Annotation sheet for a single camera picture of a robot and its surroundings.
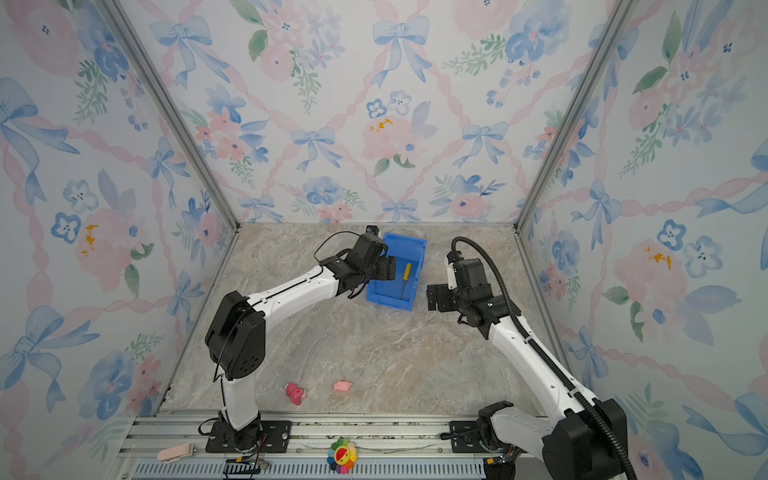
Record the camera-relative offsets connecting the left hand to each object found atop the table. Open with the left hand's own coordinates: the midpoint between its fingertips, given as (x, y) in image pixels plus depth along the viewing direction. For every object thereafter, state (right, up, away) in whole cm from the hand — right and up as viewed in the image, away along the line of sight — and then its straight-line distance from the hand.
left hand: (386, 259), depth 89 cm
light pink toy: (-12, -34, -9) cm, 37 cm away
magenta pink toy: (-24, -35, -11) cm, 44 cm away
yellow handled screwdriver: (+7, -6, +14) cm, 17 cm away
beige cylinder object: (-47, -45, -19) cm, 68 cm away
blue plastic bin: (+9, +1, +23) cm, 25 cm away
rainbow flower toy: (-10, -46, -19) cm, 51 cm away
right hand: (+16, -8, -7) cm, 19 cm away
